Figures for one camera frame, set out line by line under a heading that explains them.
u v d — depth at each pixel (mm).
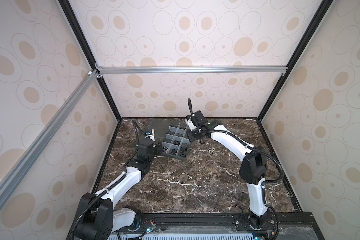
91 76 844
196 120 700
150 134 724
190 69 901
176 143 1023
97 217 400
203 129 649
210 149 1003
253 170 531
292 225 730
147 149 621
